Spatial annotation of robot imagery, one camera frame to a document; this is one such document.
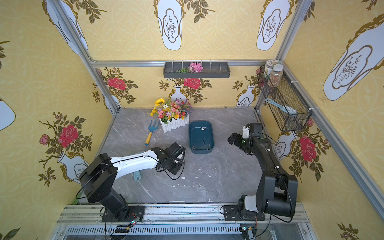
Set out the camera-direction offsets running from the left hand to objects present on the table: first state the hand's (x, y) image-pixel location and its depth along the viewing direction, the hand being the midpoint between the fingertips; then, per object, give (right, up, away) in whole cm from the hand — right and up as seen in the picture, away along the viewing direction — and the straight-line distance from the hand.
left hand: (172, 164), depth 89 cm
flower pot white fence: (-1, +30, +8) cm, 31 cm away
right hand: (+39, +14, 0) cm, 42 cm away
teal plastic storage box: (+18, +14, +11) cm, 26 cm away
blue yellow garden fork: (-18, +21, +21) cm, 35 cm away
